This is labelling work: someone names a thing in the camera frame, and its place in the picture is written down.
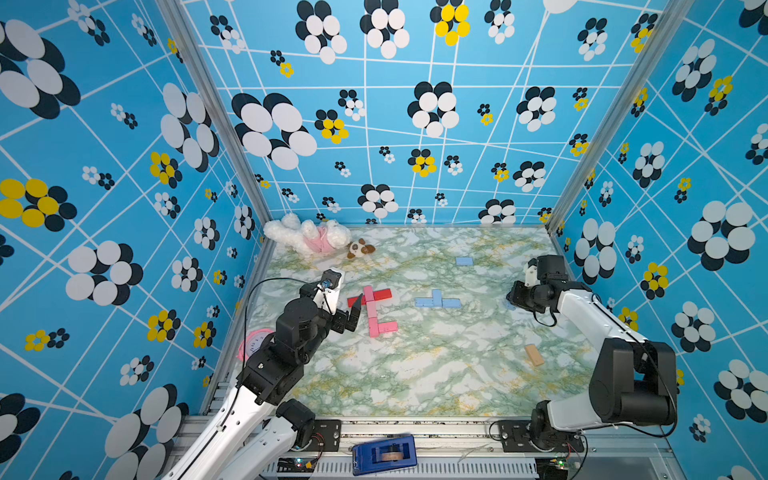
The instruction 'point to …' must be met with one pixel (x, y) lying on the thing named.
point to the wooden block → (535, 354)
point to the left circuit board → (295, 465)
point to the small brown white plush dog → (358, 248)
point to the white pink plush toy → (295, 238)
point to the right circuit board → (556, 464)
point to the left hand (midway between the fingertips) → (346, 285)
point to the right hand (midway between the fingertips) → (517, 295)
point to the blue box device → (384, 455)
